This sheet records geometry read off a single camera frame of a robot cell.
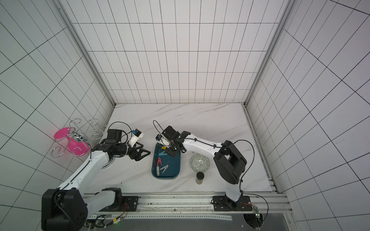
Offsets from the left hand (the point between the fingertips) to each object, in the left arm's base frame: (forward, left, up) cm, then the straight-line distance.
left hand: (143, 151), depth 81 cm
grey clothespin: (-6, -12, -10) cm, 16 cm away
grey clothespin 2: (-8, -8, -9) cm, 14 cm away
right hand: (+3, -12, -5) cm, 14 cm away
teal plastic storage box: (-4, -11, -10) cm, 15 cm away
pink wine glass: (-7, +24, +17) cm, 30 cm away
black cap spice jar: (-13, -32, -1) cm, 35 cm away
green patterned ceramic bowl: (-3, -33, -9) cm, 34 cm away
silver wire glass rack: (-1, +27, +17) cm, 32 cm away
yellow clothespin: (+7, -10, -10) cm, 16 cm away
